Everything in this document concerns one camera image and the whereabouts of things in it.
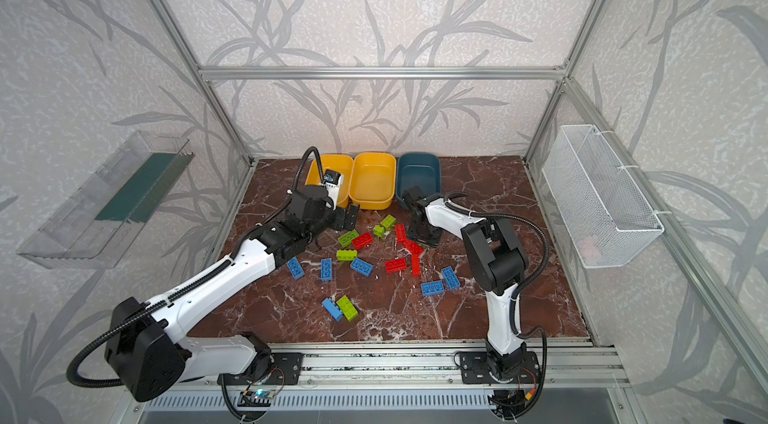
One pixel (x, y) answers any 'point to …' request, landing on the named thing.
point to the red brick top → (401, 233)
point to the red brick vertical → (416, 266)
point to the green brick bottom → (347, 308)
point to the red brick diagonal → (413, 247)
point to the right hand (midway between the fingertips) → (420, 230)
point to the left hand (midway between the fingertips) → (348, 192)
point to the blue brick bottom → (332, 308)
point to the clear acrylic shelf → (93, 223)
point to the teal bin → (422, 169)
